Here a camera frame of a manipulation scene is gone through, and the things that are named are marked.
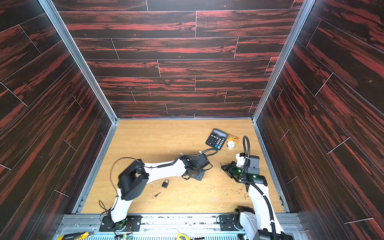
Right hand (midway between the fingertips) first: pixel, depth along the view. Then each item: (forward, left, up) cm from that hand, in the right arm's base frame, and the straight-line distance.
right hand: (225, 166), depth 83 cm
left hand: (-2, +13, -9) cm, 16 cm away
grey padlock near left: (-8, +34, -10) cm, 36 cm away
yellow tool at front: (-33, +22, -8) cm, 41 cm away
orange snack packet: (+27, -9, -8) cm, 30 cm away
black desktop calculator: (+25, +2, -8) cm, 26 cm away
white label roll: (+21, -7, -8) cm, 24 cm away
